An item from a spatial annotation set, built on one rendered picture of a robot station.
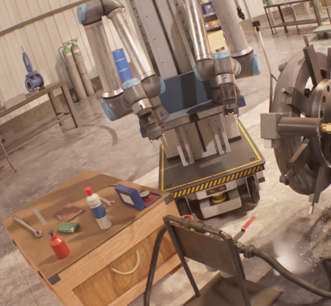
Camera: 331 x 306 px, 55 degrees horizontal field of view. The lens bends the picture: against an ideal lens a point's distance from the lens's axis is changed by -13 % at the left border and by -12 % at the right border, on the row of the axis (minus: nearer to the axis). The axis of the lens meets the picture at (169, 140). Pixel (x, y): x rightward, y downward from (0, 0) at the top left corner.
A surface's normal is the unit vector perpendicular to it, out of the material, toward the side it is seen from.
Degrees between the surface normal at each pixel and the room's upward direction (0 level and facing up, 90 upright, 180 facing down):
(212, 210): 90
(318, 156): 109
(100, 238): 0
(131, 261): 90
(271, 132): 67
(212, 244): 90
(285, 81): 37
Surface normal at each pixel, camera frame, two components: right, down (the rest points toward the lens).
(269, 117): -0.77, 0.07
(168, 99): 0.01, 0.34
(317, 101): -0.69, -0.40
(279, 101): -0.76, -0.18
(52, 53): 0.55, 0.11
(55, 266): -0.32, -0.89
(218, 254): -0.70, 0.45
